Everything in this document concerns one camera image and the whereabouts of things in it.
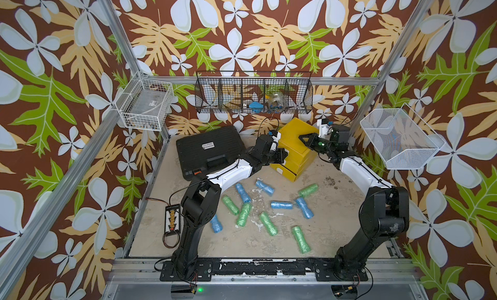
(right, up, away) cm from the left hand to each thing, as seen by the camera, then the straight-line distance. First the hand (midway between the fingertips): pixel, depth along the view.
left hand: (290, 150), depth 87 cm
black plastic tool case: (-43, -1, +16) cm, 46 cm away
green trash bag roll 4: (+3, -37, -7) cm, 38 cm away
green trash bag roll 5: (-29, -25, +3) cm, 38 cm away
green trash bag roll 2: (-21, -28, +1) cm, 34 cm away
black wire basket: (-16, +30, +11) cm, 36 cm away
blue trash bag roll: (-9, -19, +7) cm, 22 cm away
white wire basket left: (-66, +21, -2) cm, 69 cm away
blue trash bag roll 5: (-33, -33, -3) cm, 47 cm away
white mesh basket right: (+46, +4, -7) cm, 47 cm away
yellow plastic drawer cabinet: (+4, -2, -3) cm, 5 cm away
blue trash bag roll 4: (-21, -22, +4) cm, 31 cm away
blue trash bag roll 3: (+8, -29, +1) cm, 30 cm away
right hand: (+4, +6, +1) cm, 8 cm away
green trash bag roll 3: (-11, -32, -2) cm, 34 cm away
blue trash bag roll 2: (-4, -25, +1) cm, 26 cm away
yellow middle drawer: (0, -11, +9) cm, 14 cm away
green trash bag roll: (+10, -19, +6) cm, 23 cm away
